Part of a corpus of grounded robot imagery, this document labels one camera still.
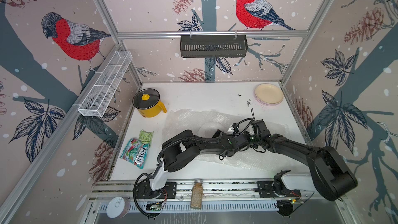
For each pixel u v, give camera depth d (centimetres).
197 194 69
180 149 53
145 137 91
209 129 92
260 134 70
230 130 81
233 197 73
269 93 112
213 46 104
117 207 66
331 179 42
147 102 101
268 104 104
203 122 97
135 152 82
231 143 65
